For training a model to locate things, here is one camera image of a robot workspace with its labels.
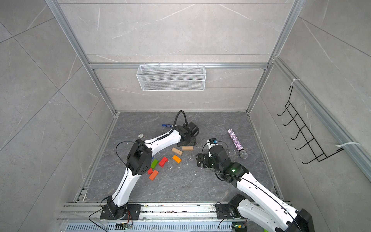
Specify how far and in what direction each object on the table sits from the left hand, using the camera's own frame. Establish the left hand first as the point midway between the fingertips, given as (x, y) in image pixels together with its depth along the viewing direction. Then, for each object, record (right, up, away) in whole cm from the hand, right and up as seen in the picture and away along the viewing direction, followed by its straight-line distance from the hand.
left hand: (190, 140), depth 97 cm
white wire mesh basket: (-13, +44, +4) cm, 46 cm away
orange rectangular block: (-22, -20, -11) cm, 32 cm away
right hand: (+7, -6, -17) cm, 20 cm away
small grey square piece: (-37, +3, +8) cm, 37 cm away
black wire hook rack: (+54, -1, -37) cm, 65 cm away
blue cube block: (-16, -2, -40) cm, 43 cm away
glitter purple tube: (+34, -8, -5) cm, 35 cm away
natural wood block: (-8, -8, -1) cm, 11 cm away
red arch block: (-18, -14, -8) cm, 24 cm away
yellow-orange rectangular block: (-9, -12, -4) cm, 15 cm away
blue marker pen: (-18, +10, +14) cm, 25 cm away
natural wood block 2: (-2, -6, +1) cm, 6 cm away
